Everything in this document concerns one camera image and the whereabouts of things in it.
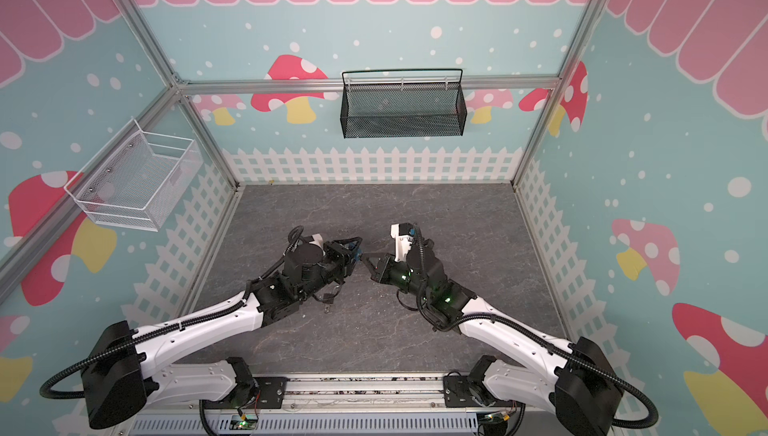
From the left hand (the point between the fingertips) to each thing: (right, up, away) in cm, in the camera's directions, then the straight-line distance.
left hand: (366, 248), depth 75 cm
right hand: (-2, -2, -4) cm, 5 cm away
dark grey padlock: (-13, -17, +14) cm, 26 cm away
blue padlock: (-2, -1, -2) cm, 3 cm away
